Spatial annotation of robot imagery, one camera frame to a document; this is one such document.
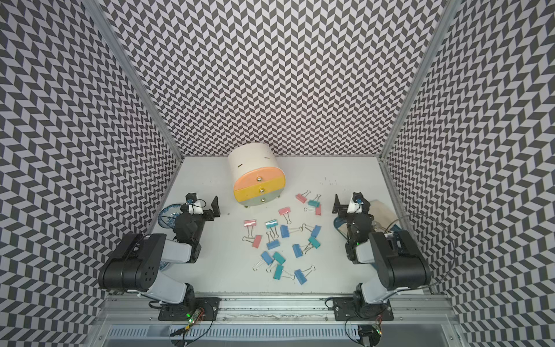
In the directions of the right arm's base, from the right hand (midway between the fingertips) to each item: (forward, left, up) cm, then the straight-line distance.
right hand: (347, 197), depth 89 cm
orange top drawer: (+4, +36, +11) cm, 38 cm away
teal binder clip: (-15, +15, -12) cm, 24 cm away
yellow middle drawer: (+1, +43, +1) cm, 43 cm away
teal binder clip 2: (-20, +29, -13) cm, 38 cm away
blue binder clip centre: (-10, +26, -10) cm, 30 cm away
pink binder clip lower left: (-13, +38, -11) cm, 42 cm away
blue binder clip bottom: (-27, +20, -12) cm, 36 cm away
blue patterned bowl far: (-4, +78, -7) cm, 78 cm away
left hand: (+1, +60, 0) cm, 60 cm away
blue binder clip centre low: (-16, +31, -11) cm, 37 cm away
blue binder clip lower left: (-21, +34, -12) cm, 41 cm away
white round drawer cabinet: (+12, +43, +13) cm, 46 cm away
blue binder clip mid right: (-18, +21, -11) cm, 30 cm away
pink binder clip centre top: (-1, +26, -10) cm, 28 cm away
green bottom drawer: (+3, +36, -6) cm, 37 cm away
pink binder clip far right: (+8, +18, -13) cm, 24 cm away
